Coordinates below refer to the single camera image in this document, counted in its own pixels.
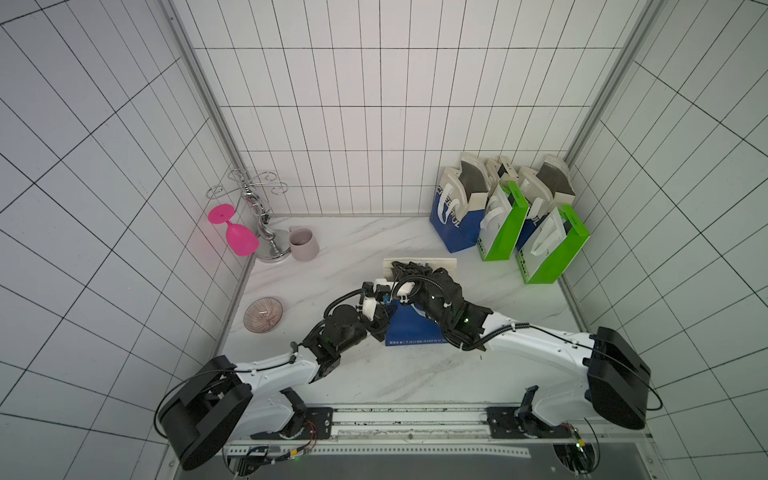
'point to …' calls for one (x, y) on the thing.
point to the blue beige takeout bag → (545, 191)
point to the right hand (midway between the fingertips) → (404, 250)
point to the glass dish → (262, 314)
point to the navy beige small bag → (503, 171)
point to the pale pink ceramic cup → (303, 243)
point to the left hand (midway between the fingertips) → (392, 311)
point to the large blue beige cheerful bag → (459, 202)
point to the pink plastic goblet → (240, 239)
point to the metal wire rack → (274, 245)
